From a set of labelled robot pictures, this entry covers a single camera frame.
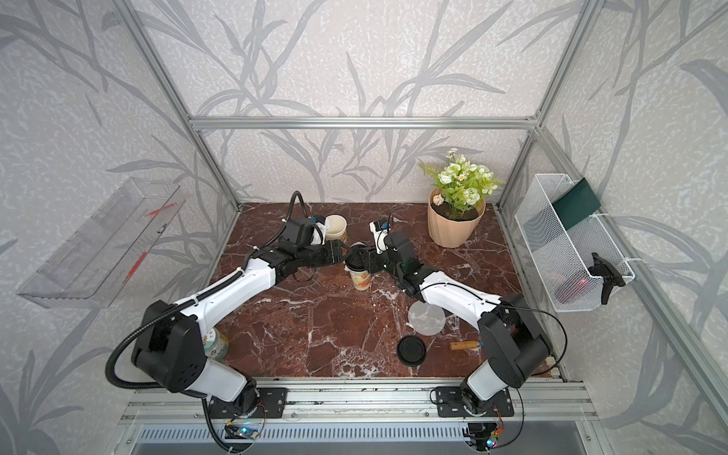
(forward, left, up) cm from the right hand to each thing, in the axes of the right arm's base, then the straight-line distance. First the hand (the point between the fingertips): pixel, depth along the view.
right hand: (364, 248), depth 85 cm
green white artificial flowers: (+14, -30, +13) cm, 35 cm away
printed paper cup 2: (-6, +1, -9) cm, 10 cm away
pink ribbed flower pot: (+11, -29, -4) cm, 32 cm away
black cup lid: (-4, +2, 0) cm, 5 cm away
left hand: (-2, +5, +1) cm, 5 cm away
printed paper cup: (+11, +10, -2) cm, 15 cm away
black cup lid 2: (-26, -14, -16) cm, 33 cm away
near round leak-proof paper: (-15, -19, -18) cm, 30 cm away
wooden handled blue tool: (-24, -30, -16) cm, 41 cm away
